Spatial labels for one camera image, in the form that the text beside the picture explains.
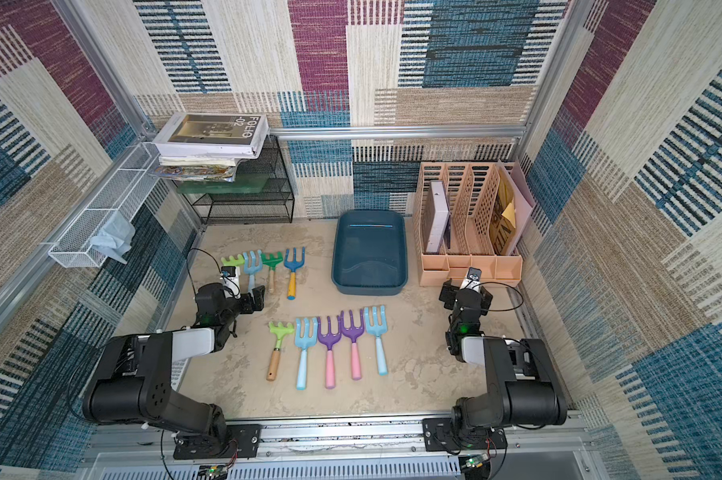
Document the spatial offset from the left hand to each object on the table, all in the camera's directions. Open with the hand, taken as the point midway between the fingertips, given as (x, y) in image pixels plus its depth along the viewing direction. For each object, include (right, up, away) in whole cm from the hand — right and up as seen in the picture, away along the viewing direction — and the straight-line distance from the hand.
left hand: (247, 287), depth 95 cm
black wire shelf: (+2, +30, +24) cm, 38 cm away
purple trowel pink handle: (+26, -15, -5) cm, 31 cm away
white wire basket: (-30, +28, -12) cm, 42 cm away
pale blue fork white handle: (+19, -15, -5) cm, 25 cm away
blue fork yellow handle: (+11, +6, +12) cm, 18 cm away
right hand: (+67, +2, -4) cm, 67 cm away
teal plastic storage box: (+39, +10, +13) cm, 42 cm away
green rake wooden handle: (+4, +8, +14) cm, 16 cm away
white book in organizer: (+61, +23, 0) cm, 65 cm away
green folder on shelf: (-2, +31, -1) cm, 32 cm away
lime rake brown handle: (-8, +7, +14) cm, 18 cm away
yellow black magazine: (+81, +19, +3) cm, 83 cm away
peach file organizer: (+64, +23, -1) cm, 67 cm away
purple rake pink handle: (+33, -13, -3) cm, 36 cm away
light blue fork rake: (-4, +5, +13) cm, 14 cm away
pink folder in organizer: (+80, +24, -11) cm, 85 cm away
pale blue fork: (+40, -13, -3) cm, 42 cm away
